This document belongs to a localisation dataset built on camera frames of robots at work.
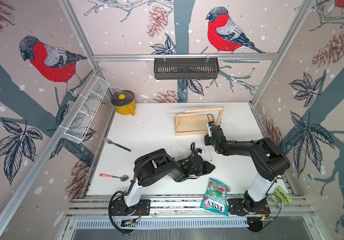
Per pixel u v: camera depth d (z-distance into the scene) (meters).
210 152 0.86
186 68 1.04
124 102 1.07
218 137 0.76
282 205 0.74
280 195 0.77
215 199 0.73
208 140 0.88
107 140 1.00
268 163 0.48
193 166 0.70
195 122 1.14
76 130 0.83
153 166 0.53
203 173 0.79
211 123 0.88
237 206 0.73
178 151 0.94
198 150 0.85
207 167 0.78
